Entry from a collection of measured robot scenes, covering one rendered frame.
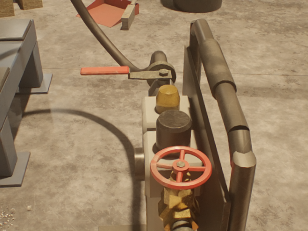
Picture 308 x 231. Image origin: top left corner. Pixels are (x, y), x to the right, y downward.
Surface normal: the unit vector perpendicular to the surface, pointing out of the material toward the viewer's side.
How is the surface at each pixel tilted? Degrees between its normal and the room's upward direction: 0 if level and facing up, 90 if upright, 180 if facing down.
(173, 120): 0
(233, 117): 15
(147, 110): 0
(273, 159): 0
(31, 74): 90
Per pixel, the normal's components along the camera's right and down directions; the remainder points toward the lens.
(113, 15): 0.00, -0.82
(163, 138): -0.57, 0.47
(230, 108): -0.26, -0.77
